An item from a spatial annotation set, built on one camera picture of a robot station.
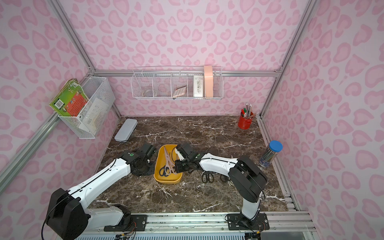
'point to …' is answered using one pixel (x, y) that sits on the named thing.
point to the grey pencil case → (126, 130)
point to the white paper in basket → (96, 112)
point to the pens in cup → (246, 112)
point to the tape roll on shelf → (148, 93)
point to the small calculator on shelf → (180, 91)
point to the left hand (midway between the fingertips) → (151, 168)
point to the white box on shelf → (198, 86)
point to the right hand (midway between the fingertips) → (174, 168)
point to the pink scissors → (171, 163)
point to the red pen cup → (245, 123)
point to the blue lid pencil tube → (273, 149)
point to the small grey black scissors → (164, 170)
